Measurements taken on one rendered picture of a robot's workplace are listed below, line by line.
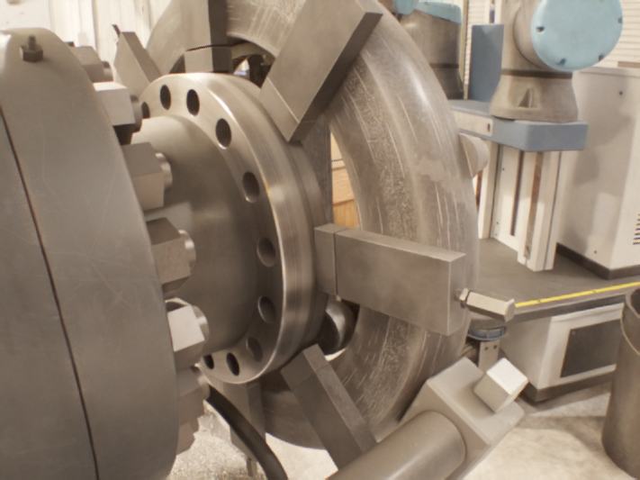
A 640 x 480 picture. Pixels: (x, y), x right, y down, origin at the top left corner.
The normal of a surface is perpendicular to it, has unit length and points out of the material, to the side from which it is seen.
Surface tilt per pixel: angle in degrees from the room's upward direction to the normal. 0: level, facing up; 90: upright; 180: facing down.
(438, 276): 90
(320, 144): 86
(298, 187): 63
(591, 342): 90
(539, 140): 90
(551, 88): 70
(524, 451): 0
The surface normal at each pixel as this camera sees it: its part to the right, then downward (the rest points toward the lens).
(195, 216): 0.55, -0.19
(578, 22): -0.12, 0.42
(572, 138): 0.28, 0.32
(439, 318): -0.73, 0.23
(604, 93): -0.96, 0.10
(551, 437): 0.00, -0.94
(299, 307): 0.66, 0.42
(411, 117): 0.09, -0.09
